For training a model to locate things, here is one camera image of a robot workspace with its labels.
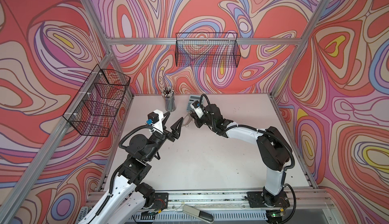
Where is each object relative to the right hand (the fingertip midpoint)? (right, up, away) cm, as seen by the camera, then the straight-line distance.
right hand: (192, 117), depth 90 cm
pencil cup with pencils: (-16, +15, +7) cm, 23 cm away
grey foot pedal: (+7, -42, -24) cm, 49 cm away
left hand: (-6, +2, -28) cm, 28 cm away
